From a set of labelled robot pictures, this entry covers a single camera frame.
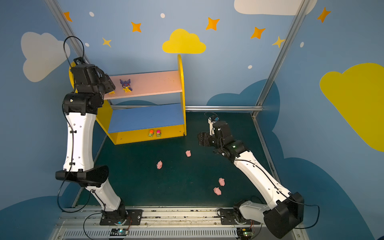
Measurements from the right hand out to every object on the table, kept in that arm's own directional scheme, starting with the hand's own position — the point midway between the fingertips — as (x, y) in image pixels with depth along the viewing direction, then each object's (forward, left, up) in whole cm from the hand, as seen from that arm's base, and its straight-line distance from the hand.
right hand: (205, 133), depth 77 cm
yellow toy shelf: (+14, +52, -12) cm, 55 cm away
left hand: (+9, +48, +25) cm, 55 cm away
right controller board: (-40, -21, -27) cm, 53 cm away
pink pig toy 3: (-16, -11, -25) cm, 31 cm away
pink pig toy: (-9, +27, -23) cm, 37 cm away
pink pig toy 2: (+1, +10, -23) cm, 25 cm away
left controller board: (-43, +40, -25) cm, 64 cm away
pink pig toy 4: (-22, -8, -24) cm, 34 cm away
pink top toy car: (+15, +32, -22) cm, 42 cm away
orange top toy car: (+15, +38, -22) cm, 46 cm away
